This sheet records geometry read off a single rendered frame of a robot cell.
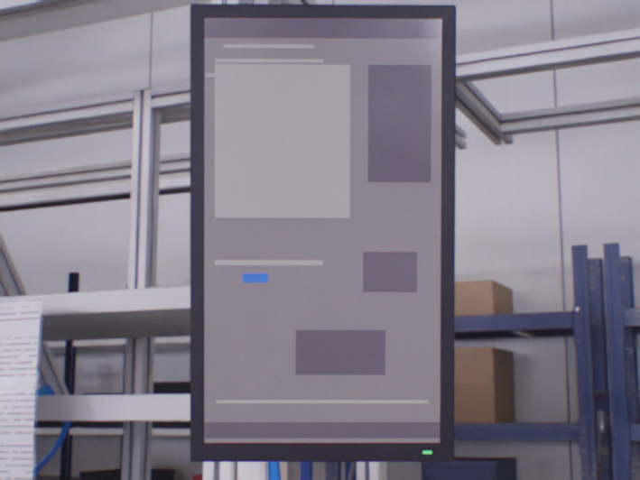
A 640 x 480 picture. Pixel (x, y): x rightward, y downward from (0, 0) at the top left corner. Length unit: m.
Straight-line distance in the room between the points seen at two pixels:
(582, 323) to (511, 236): 0.79
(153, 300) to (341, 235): 0.54
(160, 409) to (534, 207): 3.44
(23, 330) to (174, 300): 0.23
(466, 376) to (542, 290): 0.67
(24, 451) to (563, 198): 3.58
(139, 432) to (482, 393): 2.37
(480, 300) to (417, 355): 3.21
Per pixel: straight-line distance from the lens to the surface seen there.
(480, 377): 4.29
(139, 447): 2.15
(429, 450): 1.15
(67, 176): 2.99
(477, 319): 4.28
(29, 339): 1.58
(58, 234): 6.04
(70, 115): 2.37
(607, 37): 1.99
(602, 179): 4.78
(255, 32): 1.13
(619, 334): 4.16
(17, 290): 2.73
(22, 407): 1.58
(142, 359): 2.15
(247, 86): 1.12
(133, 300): 1.60
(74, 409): 1.65
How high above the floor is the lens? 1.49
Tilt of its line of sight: 10 degrees up
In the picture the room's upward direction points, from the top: straight up
